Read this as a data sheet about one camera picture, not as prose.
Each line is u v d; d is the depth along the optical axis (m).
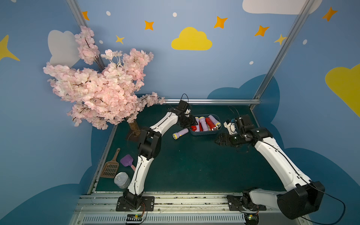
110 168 0.86
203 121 1.04
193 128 0.96
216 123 1.01
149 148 0.60
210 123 1.02
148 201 0.75
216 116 1.08
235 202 0.75
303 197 0.39
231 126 0.71
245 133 0.58
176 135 0.98
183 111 0.83
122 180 0.77
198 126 0.99
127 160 0.90
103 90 0.56
